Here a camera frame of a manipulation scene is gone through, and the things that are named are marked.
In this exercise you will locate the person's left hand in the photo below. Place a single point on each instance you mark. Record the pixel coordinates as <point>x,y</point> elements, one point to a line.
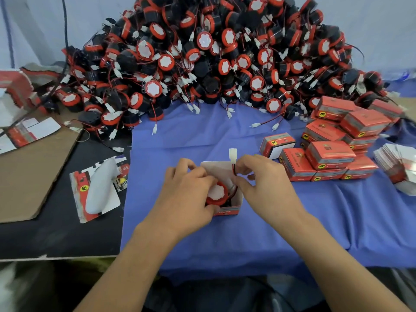
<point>182,201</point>

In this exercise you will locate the person's right hand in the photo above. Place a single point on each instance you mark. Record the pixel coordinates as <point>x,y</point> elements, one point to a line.
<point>273,188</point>

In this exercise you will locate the buzzer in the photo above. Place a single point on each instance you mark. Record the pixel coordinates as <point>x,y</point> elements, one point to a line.
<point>218,193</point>

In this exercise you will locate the stack of box blanks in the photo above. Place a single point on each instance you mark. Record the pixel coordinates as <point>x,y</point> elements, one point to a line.
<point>396,165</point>

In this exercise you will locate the pile of black red buzzers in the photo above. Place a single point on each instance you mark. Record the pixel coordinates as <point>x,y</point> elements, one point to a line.
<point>214,55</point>

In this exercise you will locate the person's left forearm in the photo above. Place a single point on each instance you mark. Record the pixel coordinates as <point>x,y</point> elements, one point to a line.
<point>120,279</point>

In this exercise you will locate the person's right forearm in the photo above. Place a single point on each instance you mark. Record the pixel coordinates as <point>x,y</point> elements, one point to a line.
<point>351,269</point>

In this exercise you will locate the blue table cloth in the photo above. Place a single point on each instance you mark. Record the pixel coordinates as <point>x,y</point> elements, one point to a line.
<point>338,224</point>

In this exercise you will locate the brown cardboard piece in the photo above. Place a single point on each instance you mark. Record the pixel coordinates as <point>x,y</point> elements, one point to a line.
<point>32,178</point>

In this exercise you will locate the brown cardboard sheet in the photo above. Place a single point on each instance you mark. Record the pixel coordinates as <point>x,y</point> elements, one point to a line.
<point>408,107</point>

